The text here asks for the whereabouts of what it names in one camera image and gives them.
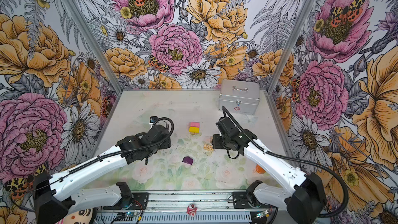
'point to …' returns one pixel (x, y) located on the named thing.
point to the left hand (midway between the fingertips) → (161, 141)
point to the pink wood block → (194, 124)
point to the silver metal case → (239, 96)
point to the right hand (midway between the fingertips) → (216, 147)
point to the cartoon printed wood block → (208, 147)
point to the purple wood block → (188, 160)
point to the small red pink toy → (192, 210)
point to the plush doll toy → (84, 216)
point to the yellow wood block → (194, 129)
